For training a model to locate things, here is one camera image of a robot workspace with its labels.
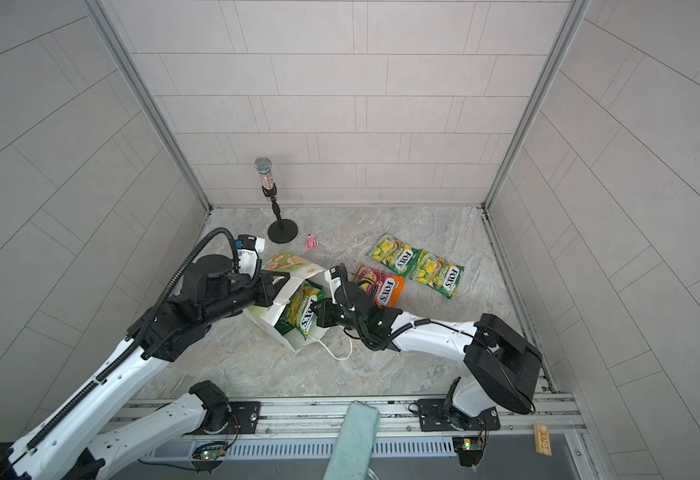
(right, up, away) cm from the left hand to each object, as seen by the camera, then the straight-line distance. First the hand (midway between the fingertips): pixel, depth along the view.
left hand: (297, 276), depth 65 cm
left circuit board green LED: (-19, -39, 0) cm, 44 cm away
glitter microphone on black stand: (-15, +10, +43) cm, 47 cm away
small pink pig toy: (-4, +6, +37) cm, 38 cm away
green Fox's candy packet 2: (+38, -3, +29) cm, 48 cm away
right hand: (0, -11, +11) cm, 16 cm away
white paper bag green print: (-3, +1, 0) cm, 3 cm away
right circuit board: (+39, -41, +3) cm, 56 cm away
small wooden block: (+55, -38, +3) cm, 67 cm away
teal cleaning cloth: (+12, -38, +2) cm, 40 cm away
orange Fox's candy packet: (+21, -8, +27) cm, 35 cm away
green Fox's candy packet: (+25, +2, +35) cm, 44 cm away
